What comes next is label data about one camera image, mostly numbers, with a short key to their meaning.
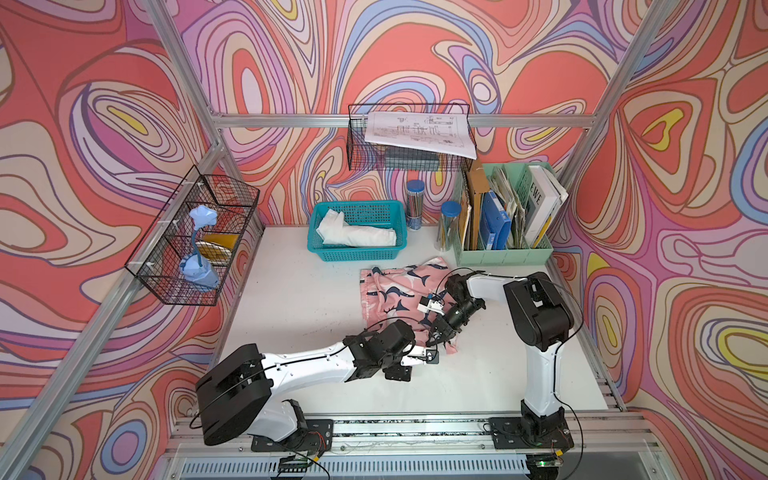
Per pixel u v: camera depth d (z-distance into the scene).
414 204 1.11
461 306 0.83
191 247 0.70
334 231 1.10
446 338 0.84
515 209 0.94
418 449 0.73
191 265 0.66
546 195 0.93
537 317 0.55
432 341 0.86
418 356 0.69
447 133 0.84
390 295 0.98
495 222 0.96
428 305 0.88
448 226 1.04
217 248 0.70
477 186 0.90
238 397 0.42
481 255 1.03
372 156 1.02
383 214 1.19
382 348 0.61
